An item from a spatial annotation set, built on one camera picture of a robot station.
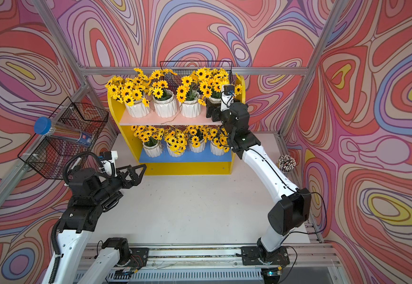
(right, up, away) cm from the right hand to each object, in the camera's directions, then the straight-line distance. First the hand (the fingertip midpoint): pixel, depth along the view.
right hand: (216, 102), depth 72 cm
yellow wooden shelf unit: (-13, -28, +26) cm, 40 cm away
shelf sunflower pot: (-30, -14, +8) cm, 34 cm away
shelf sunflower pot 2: (-18, -15, +7) cm, 25 cm away
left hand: (-30, -26, -5) cm, 40 cm away
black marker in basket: (-59, -27, +1) cm, 65 cm away
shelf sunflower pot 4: (+2, -17, +9) cm, 19 cm away
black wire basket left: (-69, -23, -3) cm, 72 cm away
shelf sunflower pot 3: (-9, -14, +10) cm, 20 cm away
